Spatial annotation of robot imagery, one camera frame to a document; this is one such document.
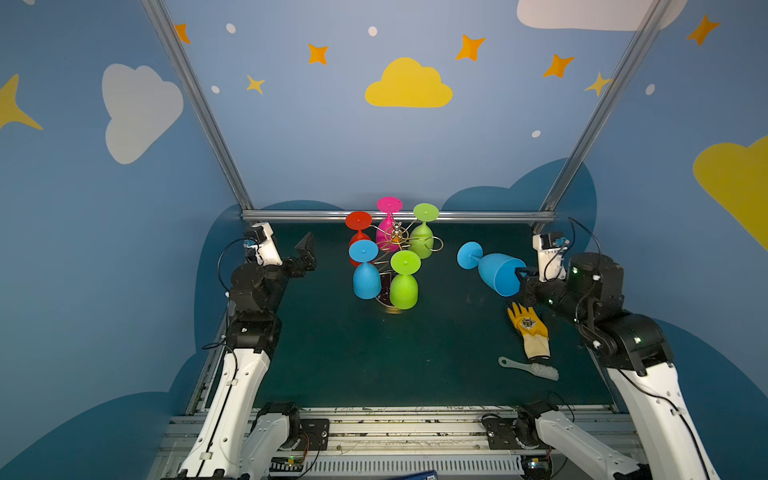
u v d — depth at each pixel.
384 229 0.81
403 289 0.77
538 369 0.84
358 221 0.82
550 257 0.51
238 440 0.43
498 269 0.60
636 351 0.39
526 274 0.61
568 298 0.50
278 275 0.52
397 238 0.79
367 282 0.80
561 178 1.06
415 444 0.73
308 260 0.63
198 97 0.83
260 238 0.56
